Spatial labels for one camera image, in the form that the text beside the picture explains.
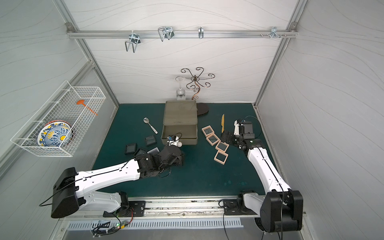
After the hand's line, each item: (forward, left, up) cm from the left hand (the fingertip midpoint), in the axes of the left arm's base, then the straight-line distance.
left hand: (184, 155), depth 76 cm
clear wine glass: (+40, +5, +7) cm, 41 cm away
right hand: (+13, -25, -1) cm, 28 cm away
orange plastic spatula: (+21, +56, +17) cm, 62 cm away
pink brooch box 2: (+19, -17, -14) cm, 29 cm away
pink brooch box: (+26, -14, -15) cm, 33 cm away
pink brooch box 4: (+6, -21, -15) cm, 27 cm away
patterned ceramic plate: (0, +54, +19) cm, 57 cm away
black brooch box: (+11, +37, -15) cm, 41 cm away
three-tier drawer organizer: (+22, +4, +5) cm, 22 cm away
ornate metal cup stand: (+45, -5, +16) cm, 48 cm away
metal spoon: (+34, +32, -14) cm, 49 cm away
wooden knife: (+33, -25, -14) cm, 44 cm away
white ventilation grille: (-29, +26, -16) cm, 42 cm away
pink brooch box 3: (+14, -23, -15) cm, 31 cm away
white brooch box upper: (+9, +21, -14) cm, 27 cm away
